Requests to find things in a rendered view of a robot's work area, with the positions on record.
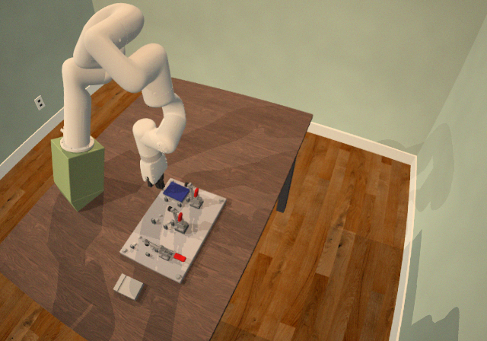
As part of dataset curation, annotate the toggle clamp with red handle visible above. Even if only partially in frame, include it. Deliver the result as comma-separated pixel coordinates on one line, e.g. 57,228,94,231
167,206,189,234
142,238,186,262

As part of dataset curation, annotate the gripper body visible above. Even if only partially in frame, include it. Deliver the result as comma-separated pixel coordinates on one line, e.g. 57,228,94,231
140,153,167,185

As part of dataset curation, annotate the blue flat plate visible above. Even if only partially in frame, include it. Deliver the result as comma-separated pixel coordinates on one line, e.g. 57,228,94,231
163,182,190,204

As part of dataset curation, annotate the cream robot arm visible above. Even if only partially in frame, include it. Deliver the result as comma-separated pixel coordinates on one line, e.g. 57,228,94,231
60,3,186,163

